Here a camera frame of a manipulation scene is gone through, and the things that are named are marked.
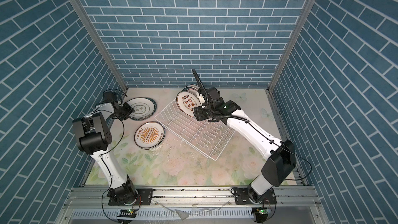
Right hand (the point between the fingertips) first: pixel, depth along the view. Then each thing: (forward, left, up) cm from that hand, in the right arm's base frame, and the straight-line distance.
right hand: (197, 109), depth 79 cm
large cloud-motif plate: (+14, +39, -20) cm, 46 cm away
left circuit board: (-44, +29, -26) cm, 59 cm away
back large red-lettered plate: (+23, +6, -5) cm, 24 cm away
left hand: (+10, +45, -17) cm, 49 cm away
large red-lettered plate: (+16, +10, -13) cm, 23 cm away
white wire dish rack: (-4, -6, -22) cm, 23 cm away
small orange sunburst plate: (-6, +29, -20) cm, 36 cm away
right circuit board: (-39, -33, -26) cm, 58 cm away
